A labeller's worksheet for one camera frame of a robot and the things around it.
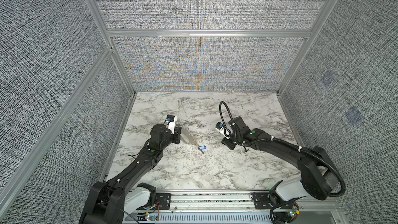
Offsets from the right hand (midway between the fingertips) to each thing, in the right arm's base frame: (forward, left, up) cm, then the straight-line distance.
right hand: (224, 137), depth 88 cm
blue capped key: (-4, +14, -6) cm, 15 cm away
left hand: (+2, +24, +7) cm, 25 cm away
